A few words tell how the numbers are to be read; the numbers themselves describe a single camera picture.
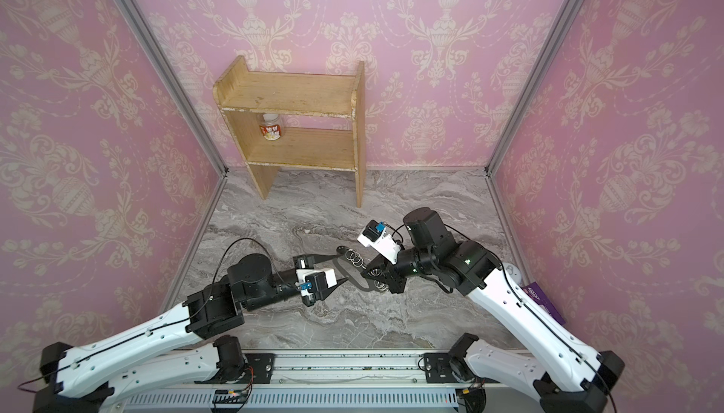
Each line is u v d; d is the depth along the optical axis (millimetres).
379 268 571
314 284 474
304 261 555
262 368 743
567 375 376
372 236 546
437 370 729
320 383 728
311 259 562
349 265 616
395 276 564
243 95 814
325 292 564
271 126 971
